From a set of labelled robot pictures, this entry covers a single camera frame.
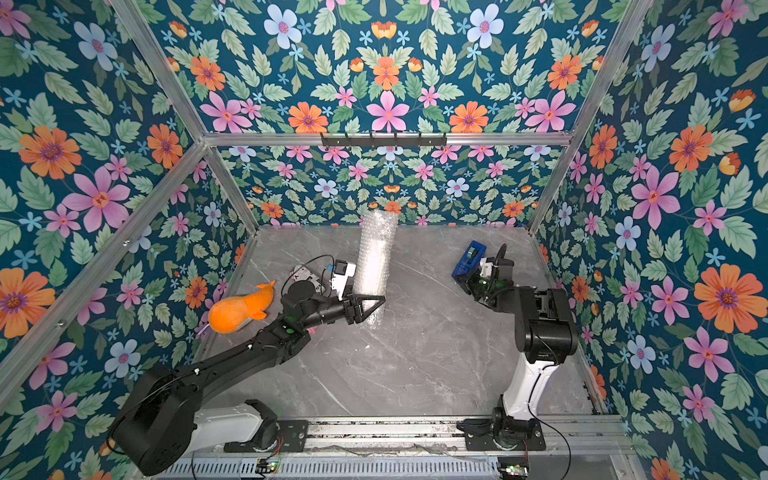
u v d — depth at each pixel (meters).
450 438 0.75
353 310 0.66
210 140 0.94
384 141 0.92
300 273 1.02
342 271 0.68
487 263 0.95
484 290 0.87
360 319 0.68
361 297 0.69
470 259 1.04
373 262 0.69
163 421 0.41
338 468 0.70
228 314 0.88
